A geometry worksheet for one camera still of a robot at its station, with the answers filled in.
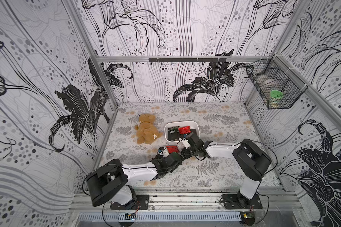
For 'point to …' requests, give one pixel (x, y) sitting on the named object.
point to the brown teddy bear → (147, 131)
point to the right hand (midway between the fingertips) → (182, 151)
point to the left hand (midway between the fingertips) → (182, 160)
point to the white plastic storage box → (192, 124)
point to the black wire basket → (279, 86)
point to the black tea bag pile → (173, 133)
